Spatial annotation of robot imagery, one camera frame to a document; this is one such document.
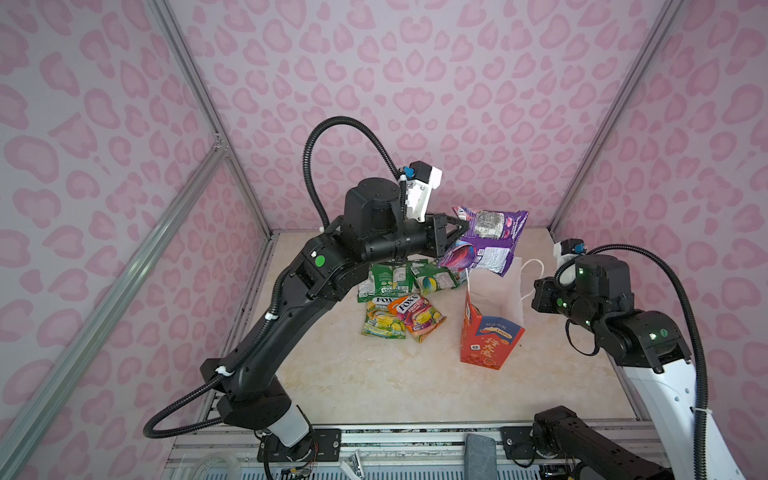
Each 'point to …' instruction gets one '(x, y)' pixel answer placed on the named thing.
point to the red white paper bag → (494, 315)
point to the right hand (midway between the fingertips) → (535, 281)
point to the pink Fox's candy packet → (420, 316)
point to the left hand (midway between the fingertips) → (471, 220)
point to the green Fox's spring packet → (383, 302)
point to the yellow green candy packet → (381, 321)
